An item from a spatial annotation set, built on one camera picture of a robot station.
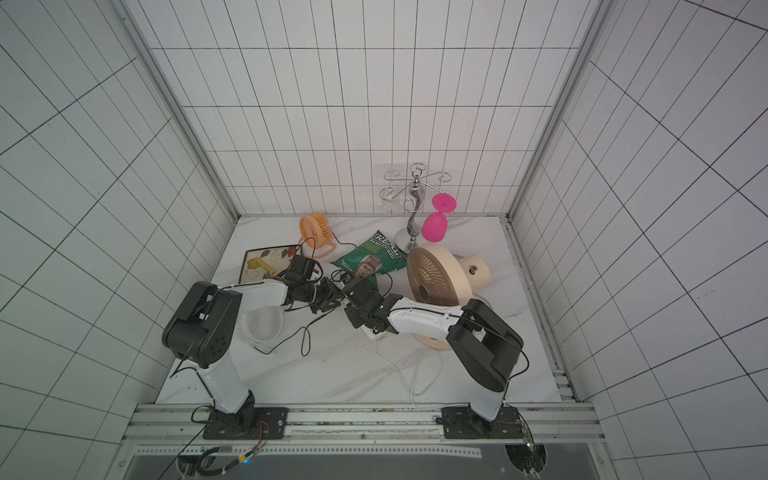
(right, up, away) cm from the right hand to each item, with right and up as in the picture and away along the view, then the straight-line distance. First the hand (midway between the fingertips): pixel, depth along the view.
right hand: (345, 308), depth 88 cm
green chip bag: (+11, +15, +11) cm, 22 cm away
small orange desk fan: (-12, +24, +13) cm, 30 cm away
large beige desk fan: (+24, +13, -22) cm, 35 cm away
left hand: (-2, 0, +6) cm, 7 cm away
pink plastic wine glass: (+28, +26, +6) cm, 39 cm away
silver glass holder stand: (+22, +23, +18) cm, 36 cm away
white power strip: (+8, -7, -2) cm, 11 cm away
